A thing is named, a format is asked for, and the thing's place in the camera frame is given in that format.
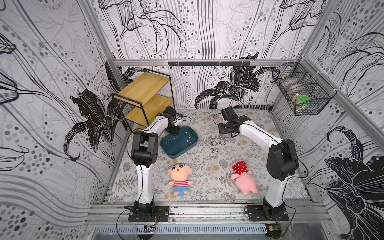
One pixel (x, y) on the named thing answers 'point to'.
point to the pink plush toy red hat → (245, 181)
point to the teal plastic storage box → (172, 146)
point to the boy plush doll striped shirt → (180, 172)
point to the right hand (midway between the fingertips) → (225, 126)
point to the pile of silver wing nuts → (188, 141)
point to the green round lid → (301, 98)
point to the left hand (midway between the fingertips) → (174, 132)
